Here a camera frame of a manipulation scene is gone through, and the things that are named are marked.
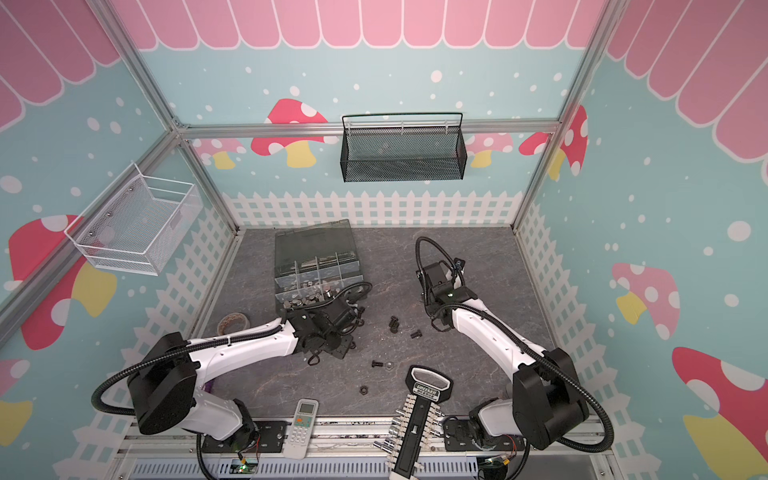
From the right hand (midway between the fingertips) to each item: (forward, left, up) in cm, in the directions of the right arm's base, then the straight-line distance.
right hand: (442, 293), depth 87 cm
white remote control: (-33, +37, -10) cm, 51 cm away
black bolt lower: (-16, +19, -11) cm, 28 cm away
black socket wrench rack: (-32, +9, -11) cm, 35 cm away
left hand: (-13, +29, -8) cm, 33 cm away
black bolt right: (-7, +7, -12) cm, 16 cm away
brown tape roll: (-3, +66, -12) cm, 67 cm away
